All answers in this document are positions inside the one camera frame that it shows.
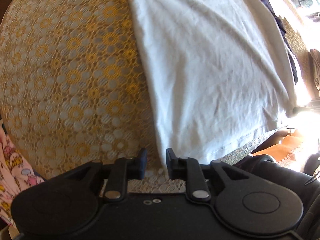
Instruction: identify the white and navy t-shirt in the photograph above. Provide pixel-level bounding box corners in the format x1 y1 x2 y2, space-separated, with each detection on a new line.
129 0 296 164

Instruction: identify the yellow lace tablecloth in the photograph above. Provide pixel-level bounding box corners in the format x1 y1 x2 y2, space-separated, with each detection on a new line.
0 0 316 194

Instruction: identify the pink lace sofa cover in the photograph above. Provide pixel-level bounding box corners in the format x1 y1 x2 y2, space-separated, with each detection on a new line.
252 129 318 172

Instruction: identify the pink cartoon print garment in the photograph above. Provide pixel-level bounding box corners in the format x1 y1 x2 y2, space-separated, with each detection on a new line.
0 128 44 227

